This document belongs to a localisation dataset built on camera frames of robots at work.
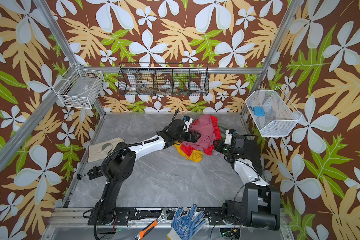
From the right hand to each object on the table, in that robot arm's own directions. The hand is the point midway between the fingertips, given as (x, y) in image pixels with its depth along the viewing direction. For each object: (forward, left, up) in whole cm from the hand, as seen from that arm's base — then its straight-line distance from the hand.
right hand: (215, 141), depth 88 cm
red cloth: (-3, +4, -4) cm, 6 cm away
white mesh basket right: (+8, -32, +14) cm, 36 cm away
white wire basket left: (+23, +79, +22) cm, 85 cm away
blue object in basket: (+12, -26, +13) cm, 31 cm away
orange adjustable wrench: (-41, +37, -12) cm, 56 cm away
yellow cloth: (-3, +11, -12) cm, 16 cm away
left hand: (+6, +11, +2) cm, 13 cm away
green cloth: (+11, -7, -1) cm, 13 cm away
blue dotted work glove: (-42, +19, -11) cm, 47 cm away
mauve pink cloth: (+8, +7, +5) cm, 12 cm away
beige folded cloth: (+2, +73, -12) cm, 74 cm away
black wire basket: (+37, +31, +19) cm, 52 cm away
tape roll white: (+34, +30, +14) cm, 48 cm away
